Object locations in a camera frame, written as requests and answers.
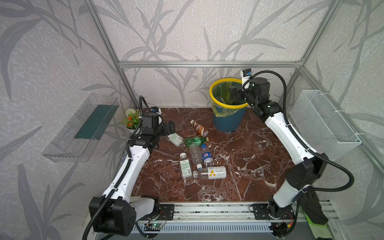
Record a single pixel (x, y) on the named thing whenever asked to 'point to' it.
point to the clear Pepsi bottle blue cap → (207, 156)
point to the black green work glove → (312, 210)
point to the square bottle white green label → (186, 167)
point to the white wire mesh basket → (327, 131)
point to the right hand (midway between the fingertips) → (239, 80)
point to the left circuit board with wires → (152, 227)
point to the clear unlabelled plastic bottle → (196, 155)
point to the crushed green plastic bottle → (195, 140)
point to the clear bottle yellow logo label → (211, 173)
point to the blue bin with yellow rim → (228, 117)
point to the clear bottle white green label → (176, 140)
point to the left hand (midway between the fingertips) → (168, 119)
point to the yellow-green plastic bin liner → (221, 93)
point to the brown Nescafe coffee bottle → (199, 130)
